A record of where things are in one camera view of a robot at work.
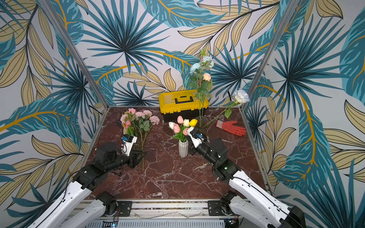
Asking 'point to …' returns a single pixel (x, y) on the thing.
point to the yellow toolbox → (183, 103)
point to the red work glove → (229, 125)
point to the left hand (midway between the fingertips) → (143, 155)
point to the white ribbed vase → (183, 148)
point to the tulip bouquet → (180, 127)
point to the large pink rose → (132, 111)
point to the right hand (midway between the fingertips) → (186, 132)
